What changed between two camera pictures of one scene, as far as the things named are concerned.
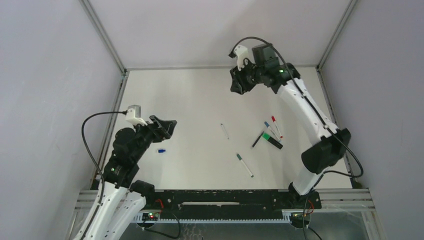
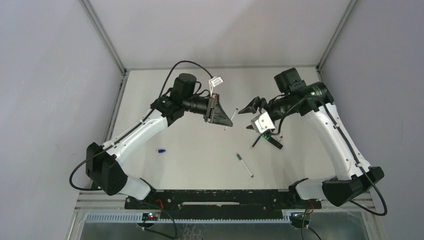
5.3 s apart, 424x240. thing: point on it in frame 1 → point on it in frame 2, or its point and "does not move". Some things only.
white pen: [225, 131] → [232, 117]
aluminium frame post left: [104, 35] does not move
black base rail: [229, 203] does not move
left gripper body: [159, 127] → [212, 108]
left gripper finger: [168, 126] → [220, 116]
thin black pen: [257, 140] does not move
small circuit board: [151, 216] does not move
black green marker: [275, 142] does not move
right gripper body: [240, 78] → [263, 107]
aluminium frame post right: [348, 10] does not move
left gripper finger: [164, 133] → [224, 122]
